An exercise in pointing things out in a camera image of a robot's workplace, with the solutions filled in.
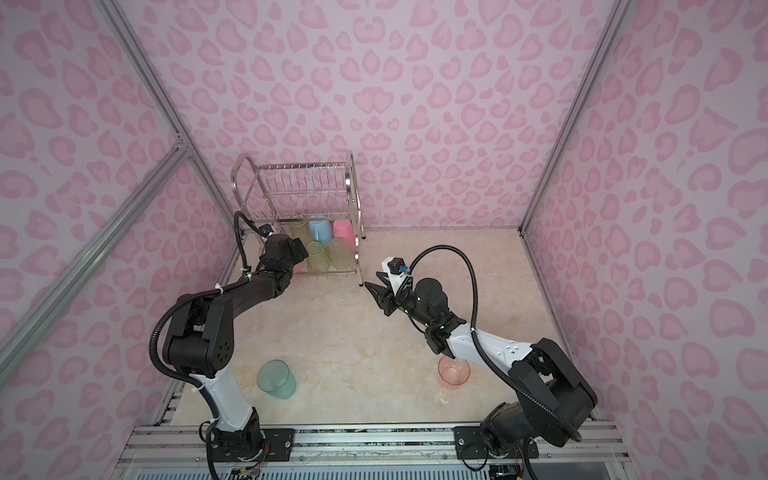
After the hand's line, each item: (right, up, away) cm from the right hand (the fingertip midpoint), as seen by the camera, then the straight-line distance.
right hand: (373, 277), depth 77 cm
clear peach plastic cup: (+22, -27, +7) cm, 36 cm away
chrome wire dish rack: (-24, +25, +37) cm, 50 cm away
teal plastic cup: (-27, -27, +3) cm, 38 cm away
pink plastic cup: (-12, +15, +24) cm, 31 cm away
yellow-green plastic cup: (-12, +6, +21) cm, 25 cm away
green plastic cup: (-28, +15, +29) cm, 43 cm away
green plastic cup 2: (-20, +5, +20) cm, 29 cm away
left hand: (-28, +11, +20) cm, 36 cm away
